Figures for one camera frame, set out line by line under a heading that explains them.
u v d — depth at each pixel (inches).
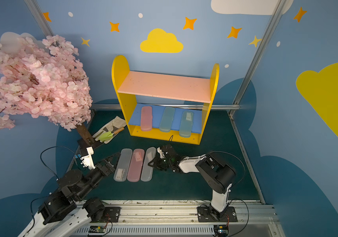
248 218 28.3
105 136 41.4
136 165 35.9
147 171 34.2
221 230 28.7
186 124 37.8
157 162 31.5
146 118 38.4
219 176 19.3
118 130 42.4
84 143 39.0
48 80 19.2
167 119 38.8
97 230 28.3
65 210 18.4
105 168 21.6
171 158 28.9
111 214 29.5
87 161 22.5
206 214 29.1
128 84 31.6
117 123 45.1
